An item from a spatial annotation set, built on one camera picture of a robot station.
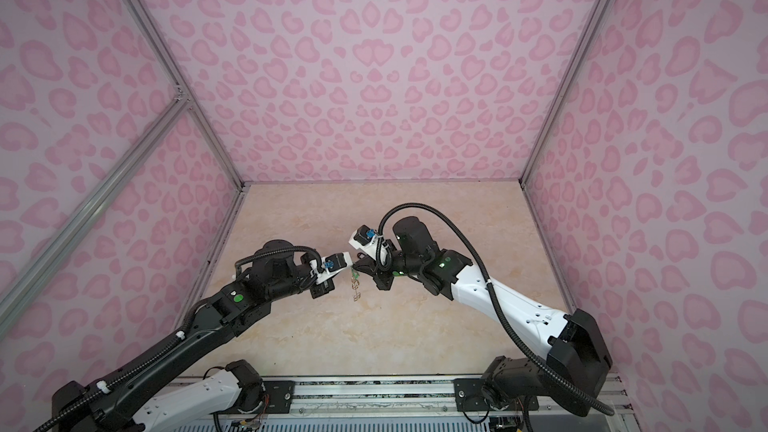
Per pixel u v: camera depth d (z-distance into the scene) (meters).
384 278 0.64
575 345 0.42
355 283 0.76
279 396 0.73
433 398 0.75
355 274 0.73
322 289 0.63
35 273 0.53
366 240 0.61
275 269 0.54
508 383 0.62
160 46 0.82
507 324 0.42
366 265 0.68
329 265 0.58
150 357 0.44
